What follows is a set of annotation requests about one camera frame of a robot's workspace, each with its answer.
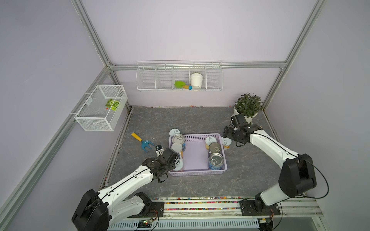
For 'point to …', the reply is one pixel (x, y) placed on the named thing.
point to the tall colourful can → (178, 147)
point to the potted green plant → (248, 105)
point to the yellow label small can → (209, 140)
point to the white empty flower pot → (196, 80)
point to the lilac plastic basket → (195, 157)
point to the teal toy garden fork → (144, 143)
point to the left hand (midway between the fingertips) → (169, 164)
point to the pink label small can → (179, 166)
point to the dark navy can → (214, 147)
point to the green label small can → (174, 131)
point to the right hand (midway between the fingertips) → (229, 133)
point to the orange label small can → (226, 142)
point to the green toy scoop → (180, 84)
